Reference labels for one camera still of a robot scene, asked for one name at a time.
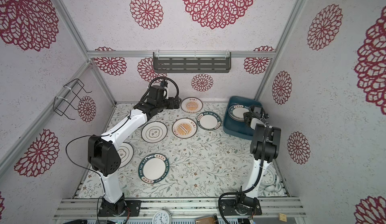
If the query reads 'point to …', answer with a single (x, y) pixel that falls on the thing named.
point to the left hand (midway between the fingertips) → (173, 101)
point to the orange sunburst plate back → (191, 105)
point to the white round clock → (162, 216)
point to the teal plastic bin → (234, 127)
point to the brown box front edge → (209, 220)
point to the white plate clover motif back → (154, 132)
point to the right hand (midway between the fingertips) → (248, 112)
